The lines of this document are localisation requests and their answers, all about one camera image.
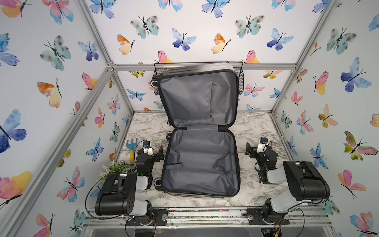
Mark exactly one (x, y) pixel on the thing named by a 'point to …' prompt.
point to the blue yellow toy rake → (132, 146)
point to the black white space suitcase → (201, 153)
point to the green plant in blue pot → (115, 167)
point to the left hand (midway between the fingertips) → (155, 145)
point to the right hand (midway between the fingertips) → (257, 141)
